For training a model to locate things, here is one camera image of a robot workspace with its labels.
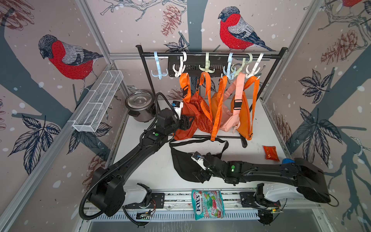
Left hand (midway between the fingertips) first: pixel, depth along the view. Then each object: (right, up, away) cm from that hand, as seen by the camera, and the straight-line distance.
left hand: (193, 114), depth 76 cm
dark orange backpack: (+5, +6, +5) cm, 9 cm away
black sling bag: (-5, -31, +10) cm, 33 cm away
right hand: (+3, -28, +2) cm, 28 cm away
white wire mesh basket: (-53, +7, +2) cm, 53 cm away
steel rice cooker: (-36, +9, +25) cm, 44 cm away
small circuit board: (-25, -52, -5) cm, 58 cm away
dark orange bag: (-2, +3, +3) cm, 5 cm away
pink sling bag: (+23, -5, +8) cm, 25 cm away
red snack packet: (+50, -25, +13) cm, 57 cm away
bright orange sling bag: (+34, -1, +12) cm, 36 cm away
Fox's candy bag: (+7, -45, -6) cm, 46 cm away
